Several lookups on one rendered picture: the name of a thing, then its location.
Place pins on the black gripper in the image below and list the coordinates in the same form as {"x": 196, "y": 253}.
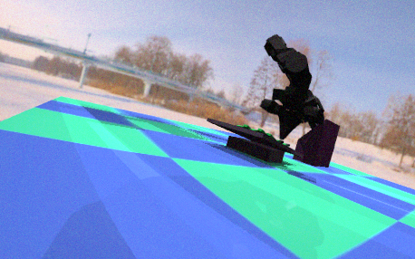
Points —
{"x": 290, "y": 115}

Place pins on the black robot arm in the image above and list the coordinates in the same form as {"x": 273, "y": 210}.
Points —
{"x": 295, "y": 66}

